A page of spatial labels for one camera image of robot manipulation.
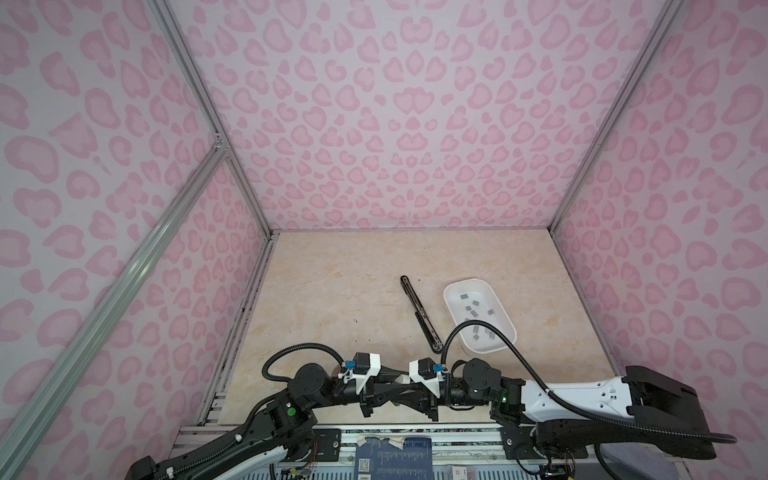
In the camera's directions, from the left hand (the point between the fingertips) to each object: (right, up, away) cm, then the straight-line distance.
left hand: (407, 378), depth 61 cm
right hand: (-2, -4, +3) cm, 6 cm away
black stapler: (+6, +6, +34) cm, 35 cm away
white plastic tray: (+25, +10, +39) cm, 47 cm away
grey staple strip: (+23, +7, +35) cm, 42 cm away
